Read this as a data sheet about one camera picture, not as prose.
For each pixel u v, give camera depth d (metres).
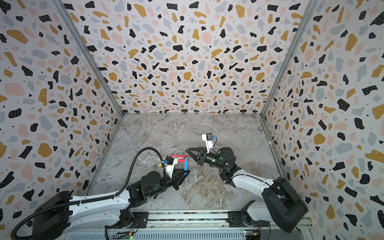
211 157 0.68
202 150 0.67
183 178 0.72
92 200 0.48
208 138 0.67
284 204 0.42
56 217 0.40
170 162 0.65
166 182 0.64
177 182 0.65
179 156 1.00
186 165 0.72
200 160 0.65
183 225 0.73
